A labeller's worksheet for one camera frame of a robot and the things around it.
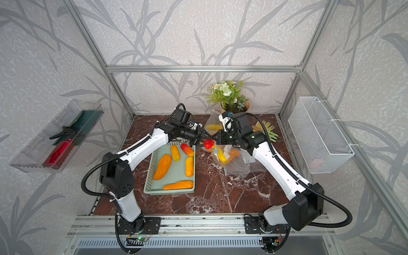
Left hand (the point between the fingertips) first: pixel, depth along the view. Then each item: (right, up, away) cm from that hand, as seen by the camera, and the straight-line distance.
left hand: (212, 140), depth 76 cm
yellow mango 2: (+1, +7, +27) cm, 27 cm away
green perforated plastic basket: (-23, -18, +16) cm, 34 cm away
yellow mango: (+5, -8, +4) cm, 10 cm away
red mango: (-1, -2, -2) cm, 3 cm away
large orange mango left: (-28, -16, +12) cm, 35 cm away
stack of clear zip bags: (+15, -14, +13) cm, 24 cm away
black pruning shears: (-59, +4, -10) cm, 60 cm away
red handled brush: (-57, -4, -17) cm, 60 cm away
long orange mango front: (-17, -24, +5) cm, 30 cm away
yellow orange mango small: (-23, -9, +20) cm, 32 cm away
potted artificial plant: (+9, +26, +15) cm, 31 cm away
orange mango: (-13, -16, +13) cm, 24 cm away
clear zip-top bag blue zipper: (+1, -7, +3) cm, 8 cm away
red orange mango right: (-16, -8, +22) cm, 28 cm away
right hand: (0, +2, -1) cm, 2 cm away
